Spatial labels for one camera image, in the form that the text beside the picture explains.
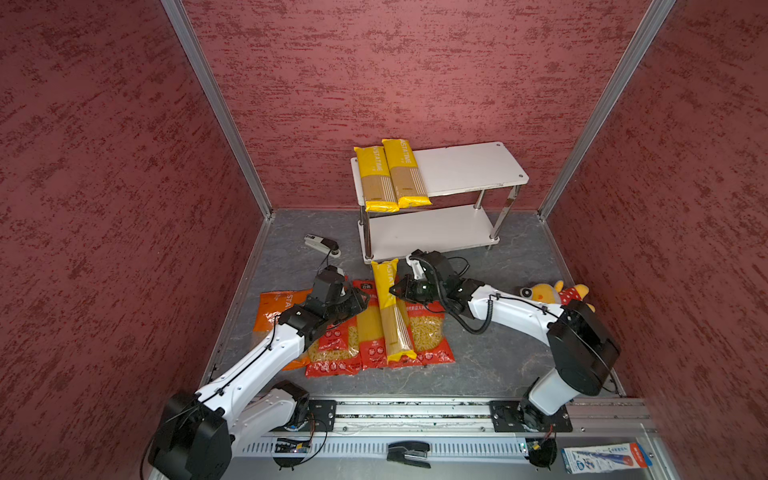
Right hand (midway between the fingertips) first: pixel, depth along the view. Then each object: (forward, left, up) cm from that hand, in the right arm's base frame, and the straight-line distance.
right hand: (386, 297), depth 82 cm
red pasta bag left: (-12, +14, -7) cm, 19 cm away
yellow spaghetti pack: (-8, -2, -3) cm, 9 cm away
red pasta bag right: (-3, -12, -9) cm, 15 cm away
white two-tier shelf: (+30, -19, +21) cm, 41 cm away
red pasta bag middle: (-4, +5, -12) cm, 13 cm away
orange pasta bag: (+3, +35, -8) cm, 36 cm away
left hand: (-1, +6, -1) cm, 6 cm away
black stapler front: (-35, -5, -11) cm, 37 cm away
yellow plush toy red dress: (+3, -52, -7) cm, 52 cm away
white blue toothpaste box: (-37, -51, -12) cm, 64 cm away
